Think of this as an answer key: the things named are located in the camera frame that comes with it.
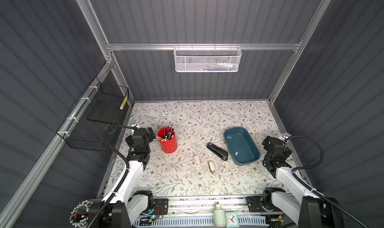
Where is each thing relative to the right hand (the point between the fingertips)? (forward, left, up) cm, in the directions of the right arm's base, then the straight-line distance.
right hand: (280, 142), depth 84 cm
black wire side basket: (+11, +98, +20) cm, 101 cm away
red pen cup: (+1, +64, +7) cm, 64 cm away
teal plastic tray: (+3, +19, -12) cm, 23 cm away
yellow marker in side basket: (+15, +88, +19) cm, 91 cm away
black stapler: (-2, +36, -7) cm, 36 cm away
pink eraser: (-7, +48, -8) cm, 49 cm away
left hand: (+3, +80, +8) cm, 80 cm away
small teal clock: (-35, +32, -8) cm, 48 cm away
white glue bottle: (-35, +38, -3) cm, 51 cm away
